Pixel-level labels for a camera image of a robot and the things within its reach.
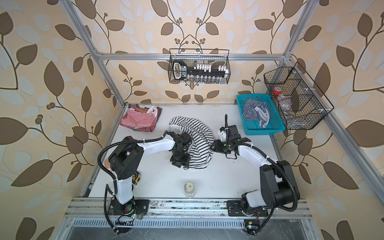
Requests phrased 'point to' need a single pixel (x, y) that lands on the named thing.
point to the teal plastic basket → (276, 123)
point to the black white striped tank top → (202, 143)
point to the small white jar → (189, 189)
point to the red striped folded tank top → (141, 119)
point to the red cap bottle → (277, 90)
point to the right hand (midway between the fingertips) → (213, 147)
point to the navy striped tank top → (256, 110)
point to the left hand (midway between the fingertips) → (185, 165)
